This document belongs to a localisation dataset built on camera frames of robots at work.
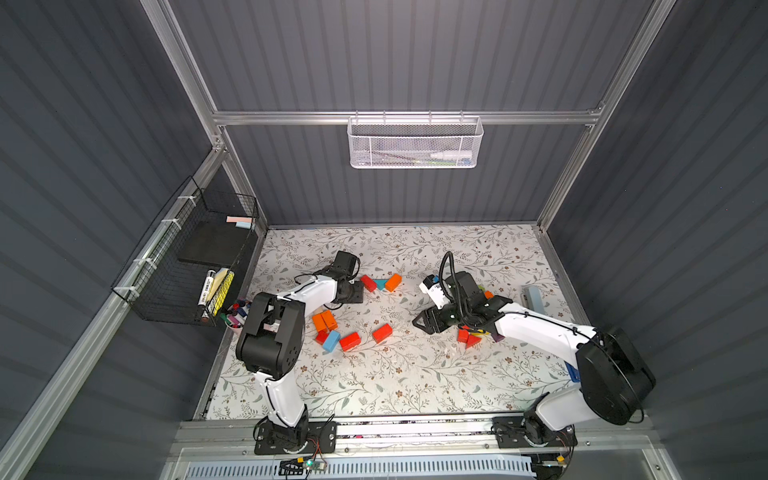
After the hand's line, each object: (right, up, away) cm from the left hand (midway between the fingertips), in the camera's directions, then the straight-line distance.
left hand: (353, 293), depth 97 cm
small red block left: (-9, -12, -8) cm, 17 cm away
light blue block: (-6, -13, -9) cm, 17 cm away
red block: (+4, +3, +7) cm, 9 cm away
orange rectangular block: (+13, +3, +4) cm, 14 cm away
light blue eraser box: (+59, -1, -4) cm, 59 cm away
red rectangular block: (+10, -11, -8) cm, 17 cm away
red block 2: (+34, -12, -8) cm, 37 cm away
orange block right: (+45, 0, +2) cm, 45 cm away
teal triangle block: (+9, +3, +4) cm, 10 cm away
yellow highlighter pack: (-28, +7, -26) cm, 39 cm away
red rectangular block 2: (0, -13, -9) cm, 16 cm away
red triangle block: (+37, -13, -9) cm, 40 cm away
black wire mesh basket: (-40, +9, -24) cm, 47 cm away
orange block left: (-8, -8, -6) cm, 13 cm away
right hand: (+22, -5, -13) cm, 26 cm away
